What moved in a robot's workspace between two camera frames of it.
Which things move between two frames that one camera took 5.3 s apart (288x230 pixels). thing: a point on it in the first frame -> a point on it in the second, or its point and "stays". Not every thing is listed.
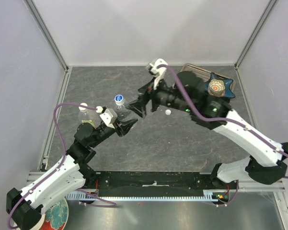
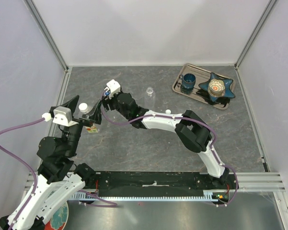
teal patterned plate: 55,218 stays
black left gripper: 125,126 -> 72,104
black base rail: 154,183 stays
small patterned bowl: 216,87 stays
